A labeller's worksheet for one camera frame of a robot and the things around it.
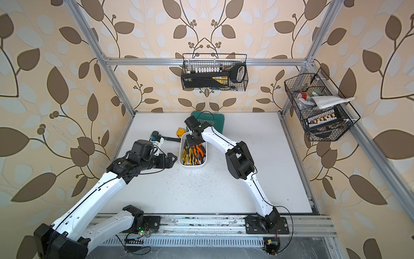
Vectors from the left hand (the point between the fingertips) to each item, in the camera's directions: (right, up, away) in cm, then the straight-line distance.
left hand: (169, 157), depth 77 cm
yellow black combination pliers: (+5, -1, +17) cm, 18 cm away
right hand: (+9, +6, +22) cm, 24 cm away
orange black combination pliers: (+11, -2, +15) cm, 19 cm away
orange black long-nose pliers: (+14, 0, +17) cm, 22 cm away
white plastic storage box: (+2, +8, +22) cm, 23 cm away
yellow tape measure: (-1, +11, +31) cm, 33 cm away
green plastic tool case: (+24, +21, +45) cm, 55 cm away
